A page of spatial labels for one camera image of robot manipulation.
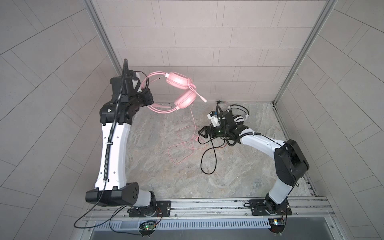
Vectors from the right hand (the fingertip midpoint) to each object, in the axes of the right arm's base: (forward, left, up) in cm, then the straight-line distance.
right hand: (202, 132), depth 85 cm
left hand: (+4, +21, +29) cm, 36 cm away
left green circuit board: (-41, +27, -10) cm, 51 cm away
